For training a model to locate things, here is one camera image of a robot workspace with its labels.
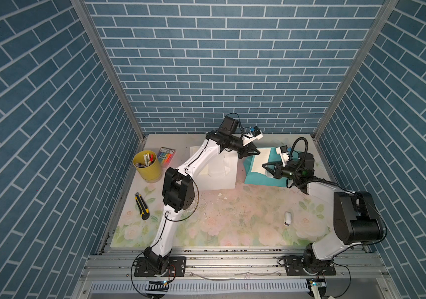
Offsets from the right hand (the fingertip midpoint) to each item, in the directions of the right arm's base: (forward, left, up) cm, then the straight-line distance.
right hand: (265, 166), depth 88 cm
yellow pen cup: (-3, +58, -1) cm, 58 cm away
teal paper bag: (-3, +6, -6) cm, 9 cm away
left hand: (+2, +3, +8) cm, 9 cm away
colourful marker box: (+13, +56, -12) cm, 59 cm away
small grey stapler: (-20, -11, -12) cm, 25 cm away
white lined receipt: (+1, +3, +4) cm, 5 cm away
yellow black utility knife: (-20, +58, -14) cm, 62 cm away
